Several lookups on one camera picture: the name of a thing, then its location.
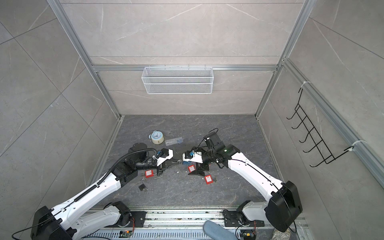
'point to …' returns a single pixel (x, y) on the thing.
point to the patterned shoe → (278, 235)
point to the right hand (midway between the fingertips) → (190, 160)
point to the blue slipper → (214, 231)
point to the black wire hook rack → (321, 148)
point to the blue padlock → (189, 163)
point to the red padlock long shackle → (149, 173)
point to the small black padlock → (142, 186)
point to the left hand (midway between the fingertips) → (177, 158)
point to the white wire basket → (177, 80)
